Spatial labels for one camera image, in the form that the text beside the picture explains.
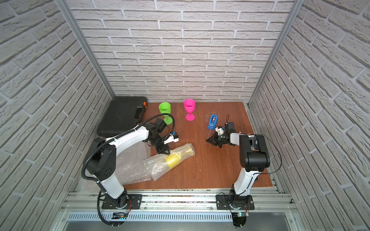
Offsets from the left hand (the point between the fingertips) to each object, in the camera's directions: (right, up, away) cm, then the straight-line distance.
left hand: (170, 151), depth 85 cm
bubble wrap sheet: (-24, -11, 0) cm, 26 cm away
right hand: (+25, +5, +11) cm, 27 cm away
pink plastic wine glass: (+12, +28, +13) cm, 33 cm away
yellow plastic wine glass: (+2, -4, -4) cm, 6 cm away
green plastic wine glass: (-6, +27, +15) cm, 32 cm away
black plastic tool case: (-37, +23, +18) cm, 47 cm away
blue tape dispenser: (+29, +17, +18) cm, 38 cm away
